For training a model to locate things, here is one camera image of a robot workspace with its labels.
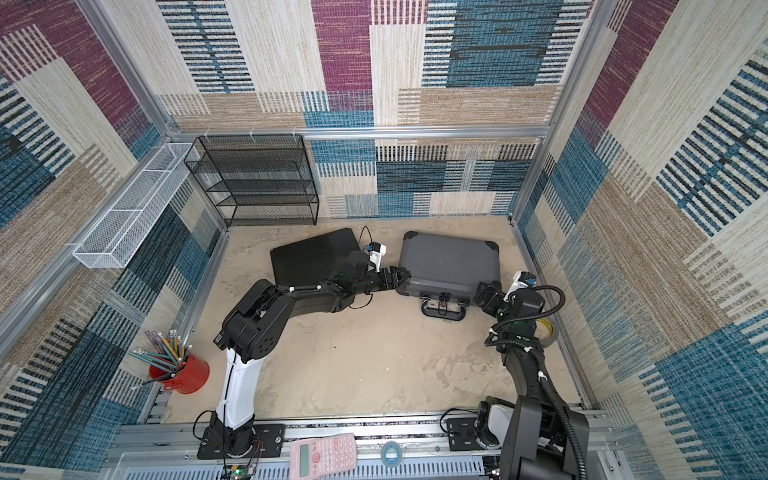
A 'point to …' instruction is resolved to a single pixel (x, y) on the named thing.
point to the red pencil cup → (173, 365)
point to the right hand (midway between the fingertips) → (494, 294)
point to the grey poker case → (446, 271)
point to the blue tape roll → (391, 454)
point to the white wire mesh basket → (118, 233)
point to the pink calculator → (320, 459)
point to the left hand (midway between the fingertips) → (407, 277)
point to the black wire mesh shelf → (256, 180)
